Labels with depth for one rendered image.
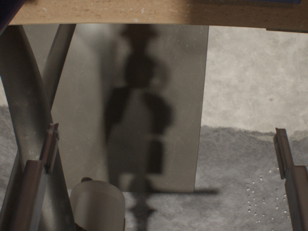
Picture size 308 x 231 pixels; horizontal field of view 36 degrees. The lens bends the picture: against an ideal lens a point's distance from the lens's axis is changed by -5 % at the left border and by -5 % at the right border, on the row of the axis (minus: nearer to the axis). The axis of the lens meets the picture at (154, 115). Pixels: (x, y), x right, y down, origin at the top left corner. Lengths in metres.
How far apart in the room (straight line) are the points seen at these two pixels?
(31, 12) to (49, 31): 0.56
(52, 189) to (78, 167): 0.61
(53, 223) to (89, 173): 0.61
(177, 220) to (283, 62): 0.44
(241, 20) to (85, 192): 0.43
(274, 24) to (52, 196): 0.20
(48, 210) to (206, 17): 0.20
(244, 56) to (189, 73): 0.09
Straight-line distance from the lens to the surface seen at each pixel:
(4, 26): 0.18
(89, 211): 0.60
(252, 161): 0.96
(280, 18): 0.22
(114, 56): 0.78
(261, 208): 1.07
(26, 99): 0.35
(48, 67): 0.63
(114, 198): 0.62
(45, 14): 0.22
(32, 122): 0.34
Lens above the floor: 0.66
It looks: 49 degrees down
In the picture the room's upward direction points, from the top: 178 degrees counter-clockwise
